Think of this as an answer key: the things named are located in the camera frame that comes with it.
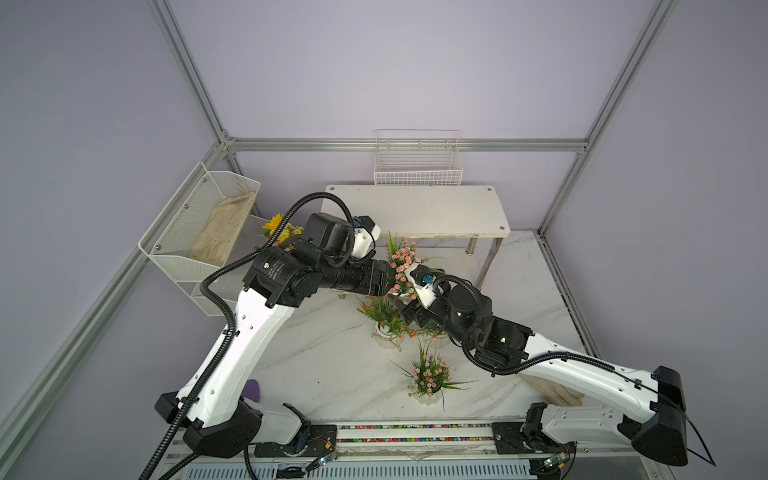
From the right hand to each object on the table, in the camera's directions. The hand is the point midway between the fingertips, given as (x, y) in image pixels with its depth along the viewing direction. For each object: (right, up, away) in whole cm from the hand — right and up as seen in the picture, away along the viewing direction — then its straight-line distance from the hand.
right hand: (408, 284), depth 69 cm
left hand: (-6, +1, -8) cm, 10 cm away
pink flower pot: (+5, -22, +1) cm, 23 cm away
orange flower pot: (-4, -13, +13) cm, 19 cm away
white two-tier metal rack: (+7, +18, +9) cm, 22 cm away
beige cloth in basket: (-51, +12, +9) cm, 53 cm away
